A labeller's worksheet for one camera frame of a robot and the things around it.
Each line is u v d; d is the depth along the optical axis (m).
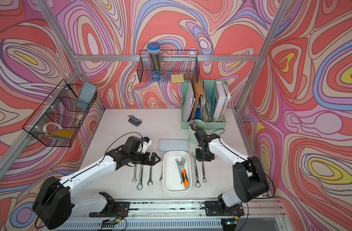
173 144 0.97
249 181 0.43
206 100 0.93
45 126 0.66
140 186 0.82
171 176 0.85
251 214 0.72
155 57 0.74
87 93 0.81
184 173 0.84
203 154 0.73
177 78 0.91
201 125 0.94
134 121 1.09
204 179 0.84
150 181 0.84
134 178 0.84
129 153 0.64
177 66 0.93
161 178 0.85
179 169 0.86
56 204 0.40
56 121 0.75
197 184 0.82
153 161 0.72
